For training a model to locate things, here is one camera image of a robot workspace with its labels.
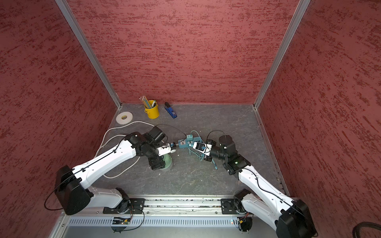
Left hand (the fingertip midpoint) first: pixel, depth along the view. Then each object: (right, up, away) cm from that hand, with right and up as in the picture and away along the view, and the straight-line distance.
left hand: (158, 160), depth 78 cm
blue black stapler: (-1, +30, +37) cm, 47 cm away
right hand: (+21, +8, -1) cm, 22 cm away
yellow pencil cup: (-11, +27, +30) cm, 42 cm away
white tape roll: (-35, +23, +34) cm, 54 cm away
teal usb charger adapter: (+16, +10, +17) cm, 25 cm away
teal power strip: (+12, +6, +17) cm, 22 cm away
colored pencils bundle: (-16, +35, +25) cm, 46 cm away
